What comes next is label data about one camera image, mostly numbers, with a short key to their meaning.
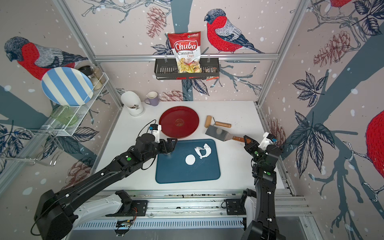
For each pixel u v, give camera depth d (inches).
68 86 28.6
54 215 14.8
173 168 34.4
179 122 43.3
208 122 41.5
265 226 16.1
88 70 30.9
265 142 27.6
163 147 26.5
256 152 26.8
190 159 35.8
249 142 30.0
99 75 33.7
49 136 24.2
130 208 26.9
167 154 36.2
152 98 44.9
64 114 27.4
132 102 42.8
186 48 31.5
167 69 37.4
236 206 28.8
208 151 36.5
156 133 27.2
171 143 27.4
